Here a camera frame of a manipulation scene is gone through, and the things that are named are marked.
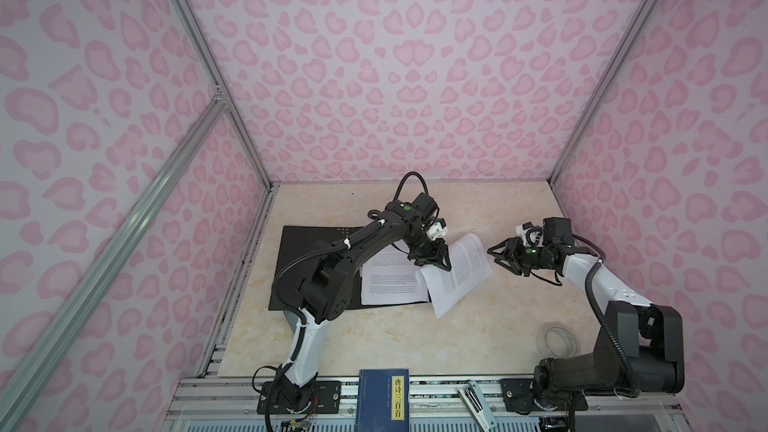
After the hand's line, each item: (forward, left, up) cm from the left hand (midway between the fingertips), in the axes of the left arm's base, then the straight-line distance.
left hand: (448, 264), depth 83 cm
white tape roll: (-18, -29, -13) cm, 36 cm away
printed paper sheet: (+3, +17, -12) cm, 21 cm away
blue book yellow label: (-31, +18, -10) cm, 37 cm away
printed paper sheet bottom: (+2, -8, -7) cm, 11 cm away
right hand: (+3, -14, +1) cm, 14 cm away
